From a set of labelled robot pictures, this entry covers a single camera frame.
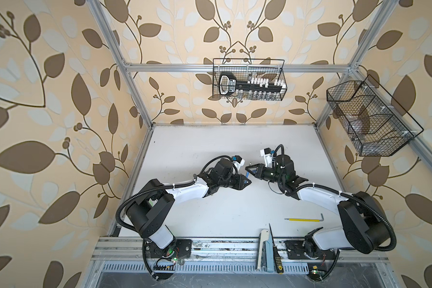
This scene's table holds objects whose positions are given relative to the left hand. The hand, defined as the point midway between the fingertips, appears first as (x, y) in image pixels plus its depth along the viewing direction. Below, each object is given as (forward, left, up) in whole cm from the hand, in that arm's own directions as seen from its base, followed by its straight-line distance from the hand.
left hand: (251, 181), depth 81 cm
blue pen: (+3, +2, +1) cm, 4 cm away
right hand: (+5, +2, +1) cm, 6 cm away
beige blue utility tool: (-28, -5, -9) cm, 30 cm away
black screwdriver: (-31, -10, -10) cm, 33 cm away
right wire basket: (+17, -50, +22) cm, 57 cm away
